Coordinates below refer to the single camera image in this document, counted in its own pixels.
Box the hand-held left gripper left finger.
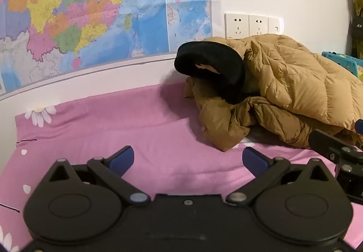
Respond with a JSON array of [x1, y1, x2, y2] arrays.
[[50, 146, 151, 205]]

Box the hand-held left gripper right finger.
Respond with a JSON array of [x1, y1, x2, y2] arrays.
[[225, 147, 337, 205]]

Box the tan down jacket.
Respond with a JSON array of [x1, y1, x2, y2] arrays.
[[174, 33, 363, 153]]

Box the pink floral bedsheet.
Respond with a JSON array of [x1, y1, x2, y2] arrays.
[[0, 81, 363, 252]]

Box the teal plastic basket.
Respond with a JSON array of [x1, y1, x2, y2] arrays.
[[321, 51, 363, 80]]

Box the black hanging pouch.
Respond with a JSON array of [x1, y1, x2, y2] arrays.
[[351, 15, 363, 40]]

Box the white wall switch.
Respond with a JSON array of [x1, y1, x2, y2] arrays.
[[268, 17, 284, 35]]

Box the white wall socket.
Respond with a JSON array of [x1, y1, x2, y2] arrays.
[[224, 13, 250, 40], [249, 15, 269, 36]]

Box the colourful wall map poster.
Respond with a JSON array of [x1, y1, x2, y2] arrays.
[[0, 0, 214, 96]]

